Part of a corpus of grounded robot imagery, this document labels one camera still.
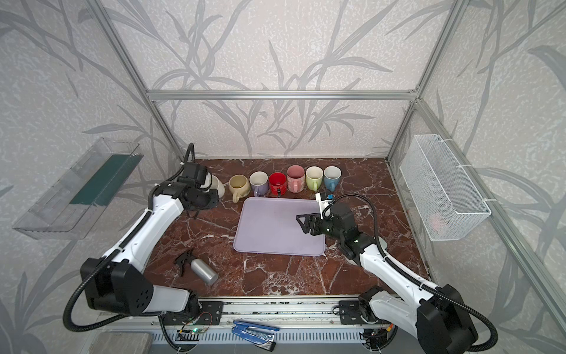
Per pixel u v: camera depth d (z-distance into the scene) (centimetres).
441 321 39
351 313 73
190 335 72
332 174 102
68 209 64
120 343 66
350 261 84
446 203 61
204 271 80
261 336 68
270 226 98
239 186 102
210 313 72
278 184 106
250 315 75
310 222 70
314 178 101
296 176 101
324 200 72
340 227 63
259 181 106
